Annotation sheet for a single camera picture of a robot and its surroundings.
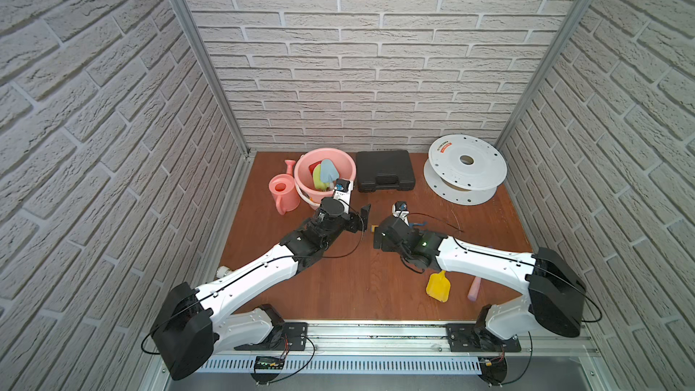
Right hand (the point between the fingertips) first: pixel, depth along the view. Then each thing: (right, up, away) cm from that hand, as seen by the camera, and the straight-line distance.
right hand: (389, 233), depth 85 cm
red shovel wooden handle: (-27, +22, +13) cm, 37 cm away
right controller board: (+27, -34, -14) cm, 45 cm away
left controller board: (-34, -32, -14) cm, 49 cm away
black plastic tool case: (+2, +22, +36) cm, 42 cm away
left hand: (-12, +13, -6) cm, 19 cm away
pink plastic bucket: (-30, +18, +10) cm, 36 cm away
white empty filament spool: (+31, +21, +16) cm, 40 cm away
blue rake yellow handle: (+9, +1, +9) cm, 12 cm away
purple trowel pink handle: (+26, -16, -4) cm, 31 cm away
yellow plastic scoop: (+16, -16, -2) cm, 23 cm away
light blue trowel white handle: (-21, +20, +14) cm, 32 cm away
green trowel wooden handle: (-25, +16, +12) cm, 32 cm away
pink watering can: (-36, +14, +7) cm, 39 cm away
